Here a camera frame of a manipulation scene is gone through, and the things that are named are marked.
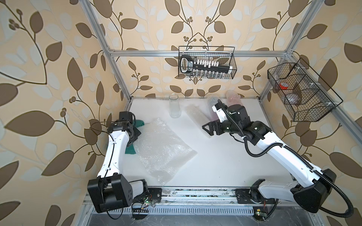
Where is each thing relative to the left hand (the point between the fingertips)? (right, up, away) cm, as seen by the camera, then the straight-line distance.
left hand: (132, 136), depth 80 cm
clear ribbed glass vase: (+22, +15, +26) cm, 37 cm away
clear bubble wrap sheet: (+16, -10, +7) cm, 20 cm away
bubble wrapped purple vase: (+51, +22, +29) cm, 63 cm away
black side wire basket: (+95, +22, -6) cm, 97 cm away
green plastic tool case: (-1, -8, 0) cm, 8 cm away
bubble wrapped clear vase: (+41, +10, +25) cm, 49 cm away
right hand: (+43, +7, -6) cm, 44 cm away
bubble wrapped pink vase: (+68, +25, +32) cm, 79 cm away
